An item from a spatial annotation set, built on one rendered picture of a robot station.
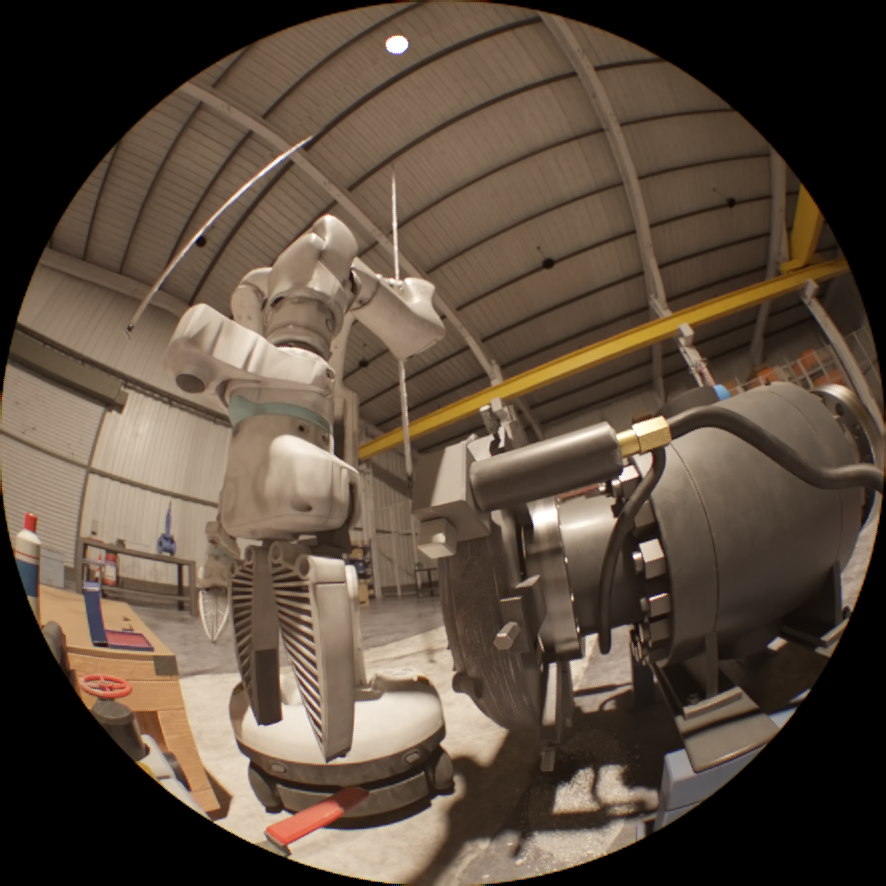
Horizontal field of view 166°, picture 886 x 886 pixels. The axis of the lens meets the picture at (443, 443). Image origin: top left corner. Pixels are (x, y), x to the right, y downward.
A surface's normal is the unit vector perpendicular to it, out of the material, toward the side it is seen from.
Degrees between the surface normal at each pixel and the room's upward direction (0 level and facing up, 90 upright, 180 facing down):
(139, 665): 90
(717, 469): 68
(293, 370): 90
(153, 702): 90
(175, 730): 90
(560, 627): 113
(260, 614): 101
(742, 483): 78
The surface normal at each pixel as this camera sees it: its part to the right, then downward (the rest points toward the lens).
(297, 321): 0.33, -0.41
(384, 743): 0.56, -0.41
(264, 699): 0.89, -0.11
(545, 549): -0.47, -0.56
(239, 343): 0.78, -0.35
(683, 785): -0.44, -0.32
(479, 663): -0.41, -0.07
